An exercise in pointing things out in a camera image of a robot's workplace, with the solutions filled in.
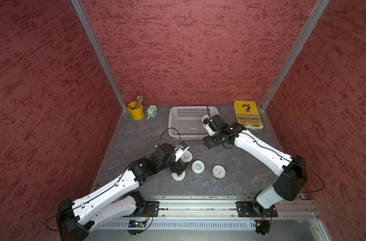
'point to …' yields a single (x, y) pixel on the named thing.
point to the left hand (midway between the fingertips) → (180, 157)
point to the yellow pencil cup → (137, 114)
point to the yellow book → (247, 114)
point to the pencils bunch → (139, 101)
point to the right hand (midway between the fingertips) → (211, 143)
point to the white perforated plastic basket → (184, 122)
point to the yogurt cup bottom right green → (218, 171)
